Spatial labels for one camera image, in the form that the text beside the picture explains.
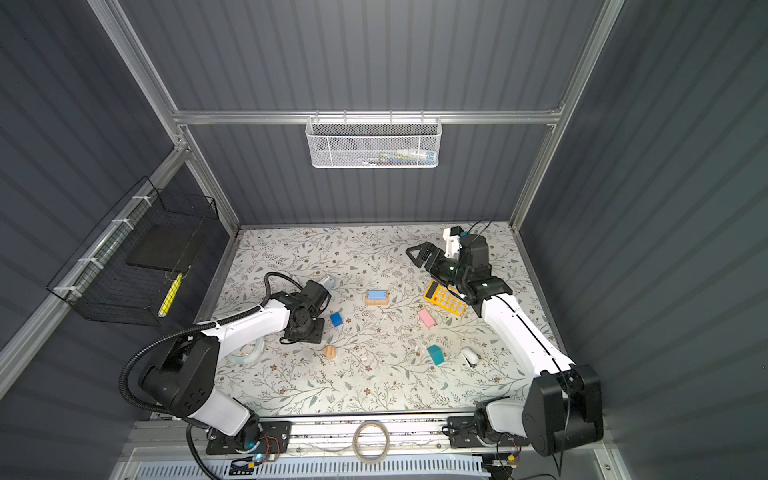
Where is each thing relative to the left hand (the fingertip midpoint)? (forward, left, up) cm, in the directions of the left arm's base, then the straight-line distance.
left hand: (313, 335), depth 89 cm
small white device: (-10, -46, +1) cm, 47 cm away
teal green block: (-8, -36, 0) cm, 37 cm away
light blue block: (+13, -20, 0) cm, 24 cm away
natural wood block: (+11, -20, -1) cm, 23 cm away
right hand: (+9, -31, +23) cm, 40 cm away
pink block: (+4, -35, 0) cm, 35 cm away
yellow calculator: (+12, -42, 0) cm, 43 cm away
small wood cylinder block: (-6, -6, +1) cm, 8 cm away
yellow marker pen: (-4, +28, +25) cm, 38 cm away
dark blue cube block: (+5, -6, 0) cm, 8 cm away
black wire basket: (+8, +40, +26) cm, 49 cm away
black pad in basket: (+14, +32, +27) cm, 44 cm away
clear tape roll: (-30, -13, -1) cm, 33 cm away
